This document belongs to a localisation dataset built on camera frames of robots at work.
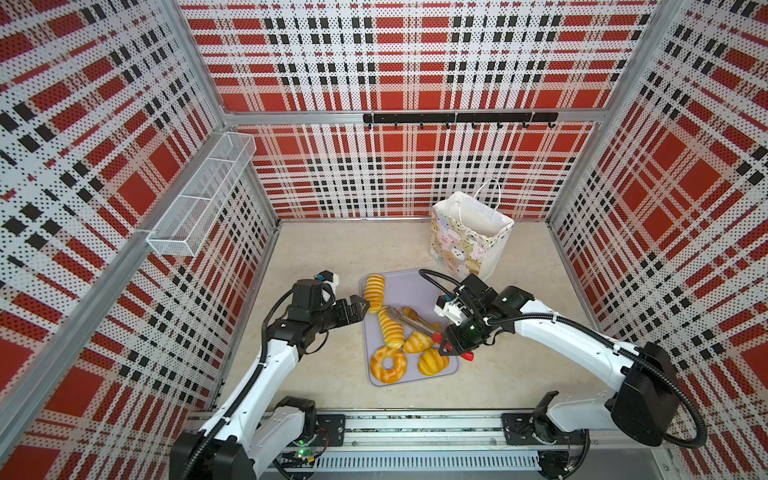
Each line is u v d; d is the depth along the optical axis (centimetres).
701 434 37
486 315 57
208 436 39
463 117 89
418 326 80
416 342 85
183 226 91
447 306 73
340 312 71
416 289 100
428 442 73
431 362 81
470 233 84
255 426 46
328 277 75
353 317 72
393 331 86
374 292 97
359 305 74
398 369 82
